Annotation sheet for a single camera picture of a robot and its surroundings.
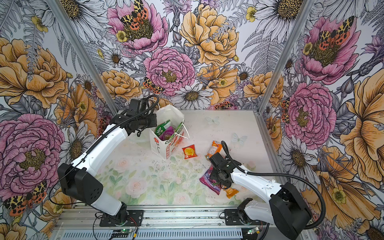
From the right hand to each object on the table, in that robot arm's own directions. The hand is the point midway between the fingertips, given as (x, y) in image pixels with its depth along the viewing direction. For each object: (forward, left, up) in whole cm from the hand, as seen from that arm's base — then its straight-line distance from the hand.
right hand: (217, 183), depth 83 cm
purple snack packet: (+28, +28, +9) cm, 41 cm away
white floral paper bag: (+15, +28, +13) cm, 34 cm away
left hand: (+25, +33, +22) cm, 47 cm away
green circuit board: (-21, +48, -3) cm, 52 cm away
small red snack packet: (+20, +15, -1) cm, 25 cm away
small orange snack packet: (-5, -7, -1) cm, 8 cm away
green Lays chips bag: (+30, +21, +11) cm, 38 cm away
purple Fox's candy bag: (0, +3, 0) cm, 3 cm away
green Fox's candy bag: (+29, +32, +13) cm, 45 cm away
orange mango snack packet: (+22, -1, +1) cm, 22 cm away
